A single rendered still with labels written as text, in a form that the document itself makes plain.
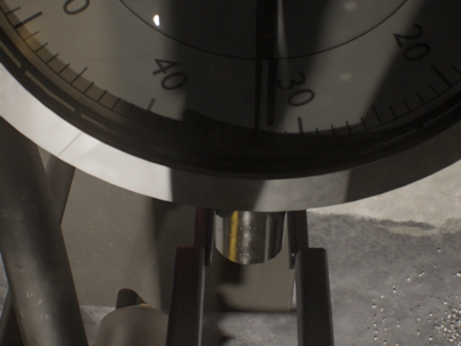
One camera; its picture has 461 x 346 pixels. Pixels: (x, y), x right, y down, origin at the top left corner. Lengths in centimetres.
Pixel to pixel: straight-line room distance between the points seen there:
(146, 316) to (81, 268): 35
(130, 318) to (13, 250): 29
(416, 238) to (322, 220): 12
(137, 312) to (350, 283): 41
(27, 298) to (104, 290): 64
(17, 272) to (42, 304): 2
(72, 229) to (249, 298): 24
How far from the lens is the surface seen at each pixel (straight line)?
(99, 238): 89
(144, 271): 92
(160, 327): 59
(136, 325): 59
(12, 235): 32
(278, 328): 101
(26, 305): 32
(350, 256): 91
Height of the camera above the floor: 62
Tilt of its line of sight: 49 degrees down
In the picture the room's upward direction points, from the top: 178 degrees counter-clockwise
